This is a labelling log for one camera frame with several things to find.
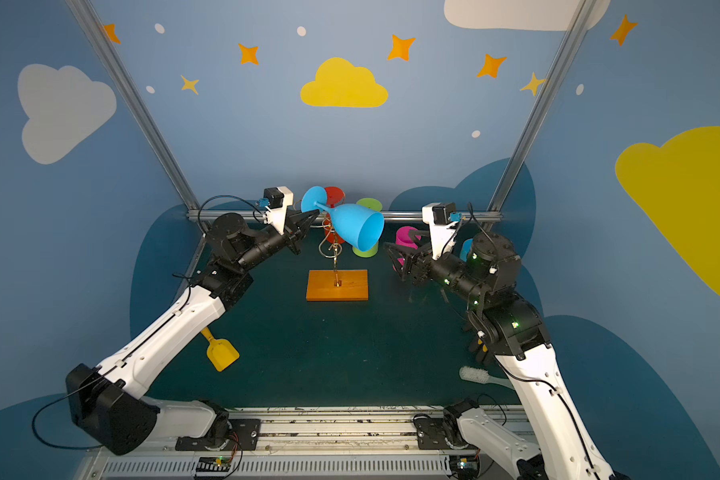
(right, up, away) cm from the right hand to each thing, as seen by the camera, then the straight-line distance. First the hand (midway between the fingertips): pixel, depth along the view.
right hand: (404, 236), depth 58 cm
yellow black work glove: (+27, -31, +28) cm, 50 cm away
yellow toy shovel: (-51, -33, +29) cm, 67 cm away
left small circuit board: (-46, -56, +15) cm, 74 cm away
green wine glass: (-6, +11, +28) cm, 31 cm away
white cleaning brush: (+26, -38, +25) cm, 53 cm away
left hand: (-19, +7, +8) cm, 22 cm away
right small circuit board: (+17, -56, +15) cm, 60 cm away
